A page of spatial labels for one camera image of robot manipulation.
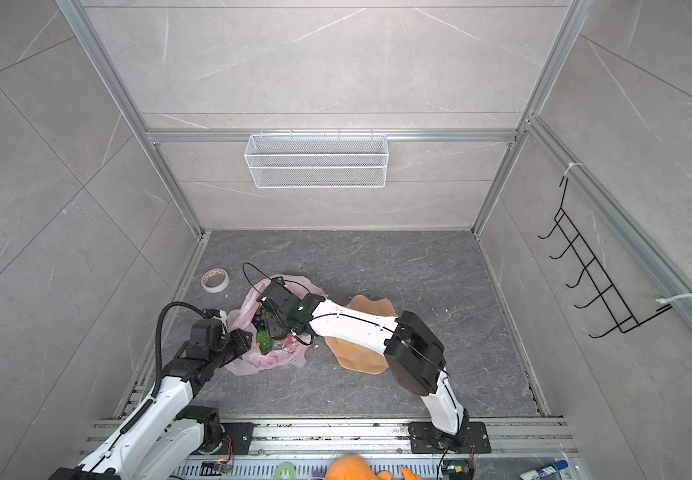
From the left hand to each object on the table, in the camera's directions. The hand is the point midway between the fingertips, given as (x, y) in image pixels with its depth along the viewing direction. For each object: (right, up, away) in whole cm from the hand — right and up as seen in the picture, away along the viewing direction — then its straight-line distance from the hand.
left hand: (249, 330), depth 86 cm
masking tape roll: (-19, +13, +19) cm, 30 cm away
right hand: (+8, +4, -2) cm, 9 cm away
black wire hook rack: (+86, +13, -23) cm, 90 cm away
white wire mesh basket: (+18, +54, +15) cm, 59 cm away
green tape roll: (+14, -29, -15) cm, 35 cm away
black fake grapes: (+2, +2, +3) cm, 4 cm away
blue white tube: (+74, -29, -17) cm, 81 cm away
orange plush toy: (+30, -24, -22) cm, 45 cm away
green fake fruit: (+4, -3, 0) cm, 5 cm away
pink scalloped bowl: (+31, -8, +2) cm, 32 cm away
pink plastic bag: (+3, -7, -4) cm, 9 cm away
